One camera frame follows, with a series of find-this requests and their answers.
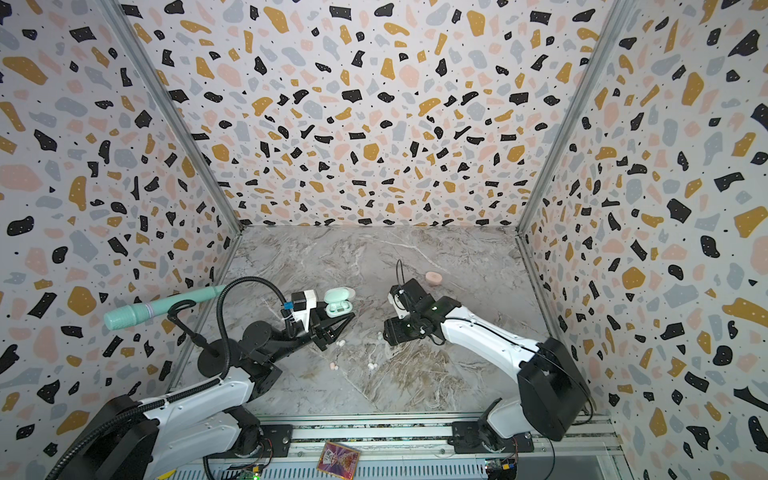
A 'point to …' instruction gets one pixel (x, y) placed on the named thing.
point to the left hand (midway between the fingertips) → (352, 307)
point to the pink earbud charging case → (433, 277)
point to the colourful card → (339, 460)
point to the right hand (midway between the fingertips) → (391, 329)
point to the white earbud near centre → (372, 366)
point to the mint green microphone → (130, 314)
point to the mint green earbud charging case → (338, 301)
